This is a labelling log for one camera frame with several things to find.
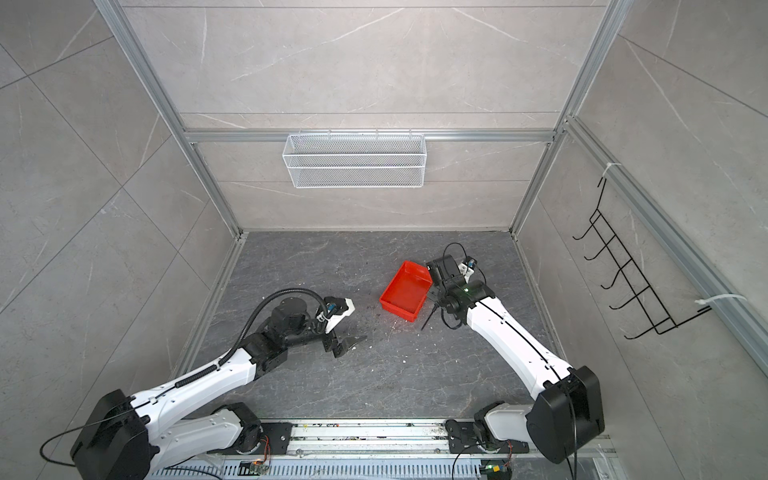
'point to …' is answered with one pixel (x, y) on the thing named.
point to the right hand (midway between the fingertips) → (439, 288)
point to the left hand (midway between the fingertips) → (357, 312)
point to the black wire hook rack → (659, 316)
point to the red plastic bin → (407, 290)
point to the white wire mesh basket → (353, 161)
